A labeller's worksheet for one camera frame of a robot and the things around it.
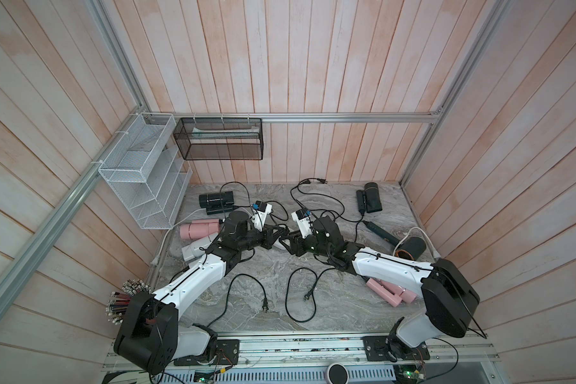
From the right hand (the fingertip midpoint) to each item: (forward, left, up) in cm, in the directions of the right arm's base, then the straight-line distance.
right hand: (283, 237), depth 82 cm
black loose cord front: (-15, -8, -15) cm, 23 cm away
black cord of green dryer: (+29, +8, -15) cm, 33 cm away
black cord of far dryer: (+45, -9, -16) cm, 49 cm away
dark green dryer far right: (+29, -39, -14) cm, 51 cm away
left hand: (0, 0, +2) cm, 2 cm away
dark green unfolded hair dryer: (+4, -52, -13) cm, 53 cm away
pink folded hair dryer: (+10, +36, -10) cm, 38 cm away
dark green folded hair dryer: (+27, +33, -13) cm, 45 cm away
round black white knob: (-38, -16, -12) cm, 43 cm away
